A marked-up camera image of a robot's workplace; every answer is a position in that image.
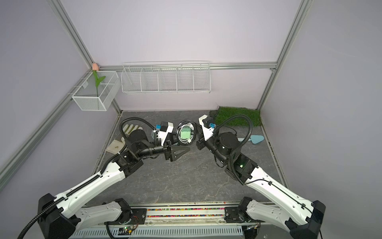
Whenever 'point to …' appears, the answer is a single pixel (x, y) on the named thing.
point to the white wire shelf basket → (169, 77)
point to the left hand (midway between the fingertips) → (188, 144)
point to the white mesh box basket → (85, 96)
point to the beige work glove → (116, 146)
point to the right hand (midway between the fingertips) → (195, 123)
